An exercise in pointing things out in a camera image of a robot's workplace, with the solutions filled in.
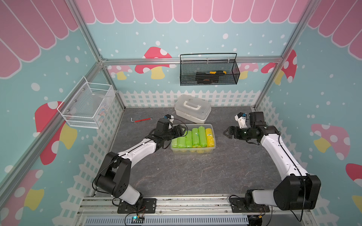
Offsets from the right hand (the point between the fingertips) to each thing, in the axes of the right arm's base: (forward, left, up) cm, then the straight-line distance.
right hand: (230, 133), depth 82 cm
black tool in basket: (+30, +14, +18) cm, 37 cm away
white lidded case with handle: (+27, +21, -6) cm, 35 cm away
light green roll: (-1, +34, -8) cm, 35 cm away
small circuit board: (-40, +52, -20) cm, 69 cm away
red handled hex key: (+23, +65, -15) cm, 71 cm away
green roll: (-1, +29, -9) cm, 30 cm away
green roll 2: (-1, +24, -10) cm, 26 cm away
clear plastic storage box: (-3, +20, -15) cm, 25 cm away
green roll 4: (+4, +15, -9) cm, 18 cm away
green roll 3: (+3, +20, -9) cm, 22 cm away
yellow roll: (+1, +11, -9) cm, 14 cm away
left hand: (+4, +28, -3) cm, 28 cm away
